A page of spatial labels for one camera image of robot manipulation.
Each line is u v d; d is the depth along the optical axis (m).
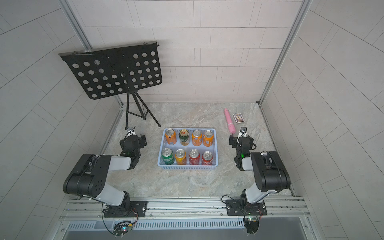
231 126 1.00
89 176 0.44
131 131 0.79
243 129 0.79
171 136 0.87
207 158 0.78
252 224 0.66
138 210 0.71
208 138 0.87
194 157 0.79
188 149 0.95
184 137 0.87
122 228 0.65
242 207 0.65
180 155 0.79
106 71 0.68
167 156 0.79
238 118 1.05
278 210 0.71
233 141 0.83
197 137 0.86
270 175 0.45
